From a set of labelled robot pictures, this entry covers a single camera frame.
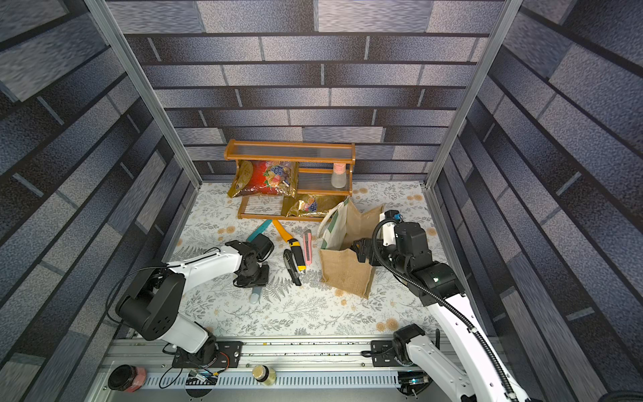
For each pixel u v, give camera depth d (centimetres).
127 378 66
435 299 43
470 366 40
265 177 94
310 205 104
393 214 61
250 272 72
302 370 73
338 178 96
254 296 85
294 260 93
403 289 87
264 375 61
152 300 45
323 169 103
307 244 98
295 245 97
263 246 77
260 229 103
